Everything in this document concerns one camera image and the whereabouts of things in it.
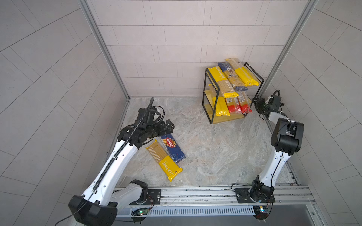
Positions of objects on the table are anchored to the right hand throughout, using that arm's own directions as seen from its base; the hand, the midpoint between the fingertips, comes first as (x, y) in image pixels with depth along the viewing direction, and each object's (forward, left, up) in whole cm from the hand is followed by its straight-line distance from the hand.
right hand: (254, 97), depth 101 cm
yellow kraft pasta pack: (-15, +28, +8) cm, 32 cm away
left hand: (-28, +58, +12) cm, 65 cm away
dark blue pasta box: (-31, +59, -8) cm, 67 cm away
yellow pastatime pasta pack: (-43, +60, -8) cm, 75 cm away
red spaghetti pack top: (-12, +20, +7) cm, 24 cm away
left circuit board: (-62, +74, -8) cm, 97 cm away
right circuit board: (-65, +16, -13) cm, 68 cm away
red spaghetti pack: (-13, +14, +8) cm, 21 cm away
